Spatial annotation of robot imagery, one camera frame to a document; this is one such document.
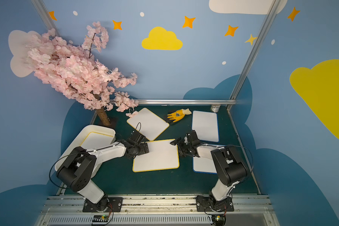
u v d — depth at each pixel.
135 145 0.73
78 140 0.94
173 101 1.31
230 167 0.48
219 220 0.73
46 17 0.72
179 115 1.15
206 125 1.12
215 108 1.16
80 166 0.46
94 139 0.99
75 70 0.57
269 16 0.73
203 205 0.74
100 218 0.73
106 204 0.69
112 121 1.13
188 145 0.79
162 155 0.90
